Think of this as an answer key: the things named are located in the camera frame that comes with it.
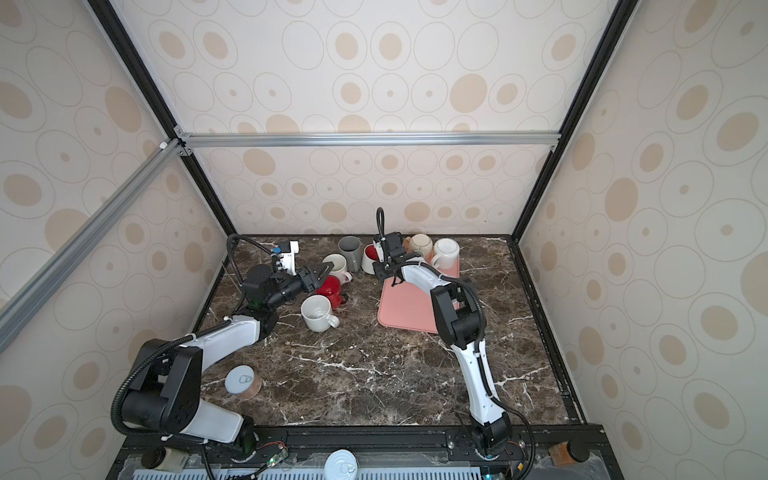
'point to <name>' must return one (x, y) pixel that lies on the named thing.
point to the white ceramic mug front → (369, 257)
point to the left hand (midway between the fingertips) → (335, 263)
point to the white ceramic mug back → (446, 253)
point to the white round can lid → (341, 465)
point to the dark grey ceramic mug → (351, 247)
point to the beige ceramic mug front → (316, 313)
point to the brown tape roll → (243, 382)
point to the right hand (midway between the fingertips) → (382, 265)
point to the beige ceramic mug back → (419, 243)
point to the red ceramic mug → (331, 287)
